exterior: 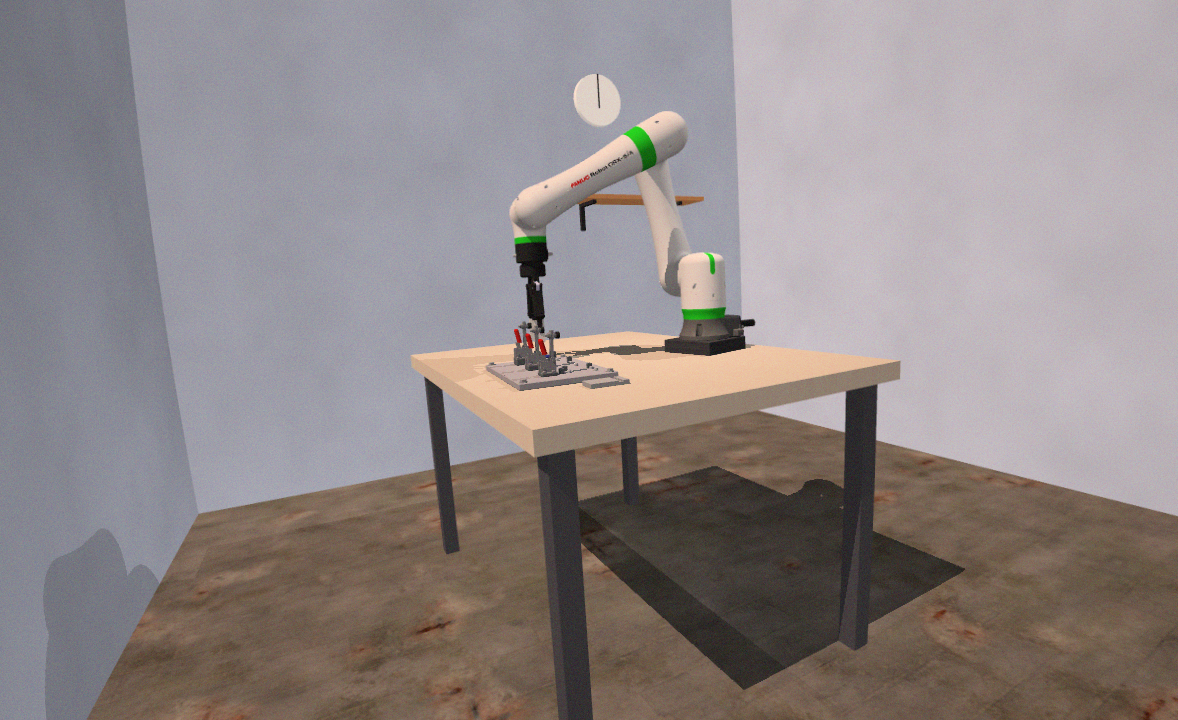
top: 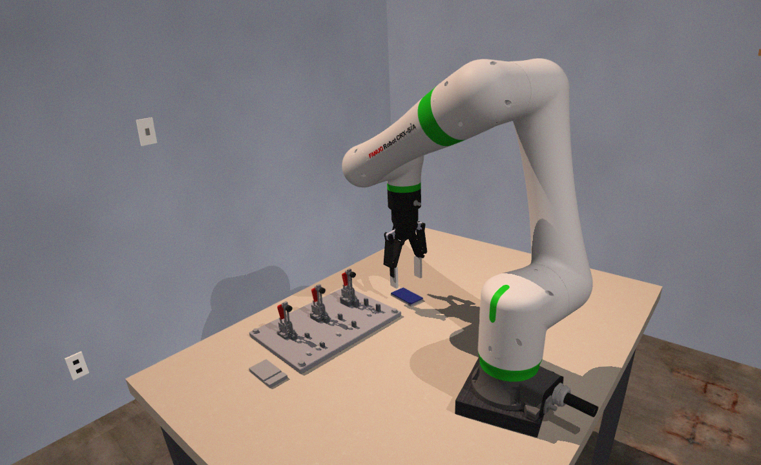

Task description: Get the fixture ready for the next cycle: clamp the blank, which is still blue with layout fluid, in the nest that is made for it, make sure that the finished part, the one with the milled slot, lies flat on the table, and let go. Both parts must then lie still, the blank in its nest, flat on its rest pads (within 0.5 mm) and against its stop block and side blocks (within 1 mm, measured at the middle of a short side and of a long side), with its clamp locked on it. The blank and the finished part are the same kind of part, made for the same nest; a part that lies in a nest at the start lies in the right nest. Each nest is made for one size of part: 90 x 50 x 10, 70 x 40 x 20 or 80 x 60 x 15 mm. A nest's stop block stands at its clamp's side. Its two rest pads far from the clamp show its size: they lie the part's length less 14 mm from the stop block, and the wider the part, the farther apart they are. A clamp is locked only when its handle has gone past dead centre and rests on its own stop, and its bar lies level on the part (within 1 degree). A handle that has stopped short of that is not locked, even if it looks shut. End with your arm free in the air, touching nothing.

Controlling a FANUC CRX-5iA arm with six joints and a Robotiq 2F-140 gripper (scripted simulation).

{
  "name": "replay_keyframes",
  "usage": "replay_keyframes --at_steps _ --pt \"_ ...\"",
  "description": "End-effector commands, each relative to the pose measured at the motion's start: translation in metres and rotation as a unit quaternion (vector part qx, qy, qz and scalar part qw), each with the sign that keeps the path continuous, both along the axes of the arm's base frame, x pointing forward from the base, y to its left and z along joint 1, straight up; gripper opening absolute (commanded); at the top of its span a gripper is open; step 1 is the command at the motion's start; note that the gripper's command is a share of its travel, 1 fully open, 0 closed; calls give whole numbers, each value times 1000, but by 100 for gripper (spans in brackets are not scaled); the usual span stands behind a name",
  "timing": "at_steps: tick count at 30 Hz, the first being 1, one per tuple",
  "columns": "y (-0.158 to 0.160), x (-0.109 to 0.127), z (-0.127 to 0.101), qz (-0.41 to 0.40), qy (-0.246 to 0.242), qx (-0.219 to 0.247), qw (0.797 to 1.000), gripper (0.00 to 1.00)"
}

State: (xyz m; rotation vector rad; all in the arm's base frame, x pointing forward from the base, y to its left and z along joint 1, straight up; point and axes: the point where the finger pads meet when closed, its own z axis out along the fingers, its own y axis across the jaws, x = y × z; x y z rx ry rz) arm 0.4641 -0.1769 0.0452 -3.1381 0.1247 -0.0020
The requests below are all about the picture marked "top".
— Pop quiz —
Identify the blue rectangular plate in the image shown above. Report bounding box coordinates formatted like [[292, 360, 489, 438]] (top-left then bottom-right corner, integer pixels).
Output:
[[391, 288, 423, 307]]

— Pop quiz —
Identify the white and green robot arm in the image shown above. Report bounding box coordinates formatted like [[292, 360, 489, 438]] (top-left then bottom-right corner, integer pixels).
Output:
[[342, 59, 598, 422]]

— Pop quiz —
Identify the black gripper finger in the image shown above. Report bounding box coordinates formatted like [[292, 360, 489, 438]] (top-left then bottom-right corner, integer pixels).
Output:
[[409, 222, 427, 278], [384, 229, 408, 289]]

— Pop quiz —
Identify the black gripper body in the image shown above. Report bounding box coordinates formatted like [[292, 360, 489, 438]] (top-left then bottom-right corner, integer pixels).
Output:
[[391, 209, 419, 241]]

